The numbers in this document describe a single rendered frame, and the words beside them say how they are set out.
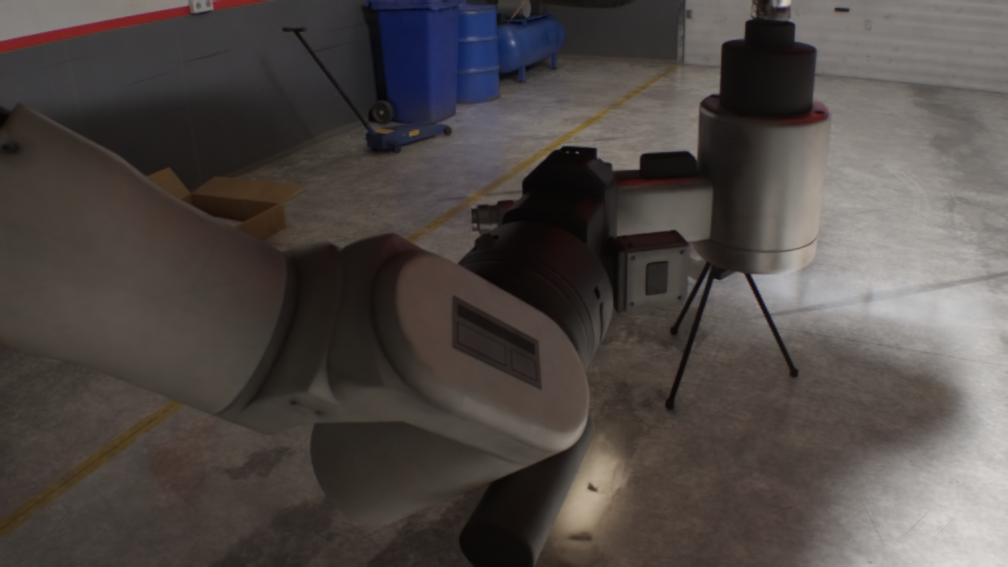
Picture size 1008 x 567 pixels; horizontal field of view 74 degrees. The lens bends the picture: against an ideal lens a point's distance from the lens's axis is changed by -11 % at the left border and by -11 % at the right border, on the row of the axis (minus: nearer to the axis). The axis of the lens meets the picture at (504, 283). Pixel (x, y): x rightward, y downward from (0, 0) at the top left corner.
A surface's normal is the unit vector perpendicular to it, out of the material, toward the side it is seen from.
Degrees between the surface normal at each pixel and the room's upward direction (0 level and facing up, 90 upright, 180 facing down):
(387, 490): 101
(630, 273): 92
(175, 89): 90
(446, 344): 52
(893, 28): 90
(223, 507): 0
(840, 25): 90
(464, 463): 105
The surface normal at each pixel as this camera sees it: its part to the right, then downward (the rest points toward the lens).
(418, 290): 0.70, -0.45
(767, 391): -0.04, -0.90
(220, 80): 0.90, 0.15
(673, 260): 0.16, 0.44
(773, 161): -0.15, 0.46
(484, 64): 0.54, 0.34
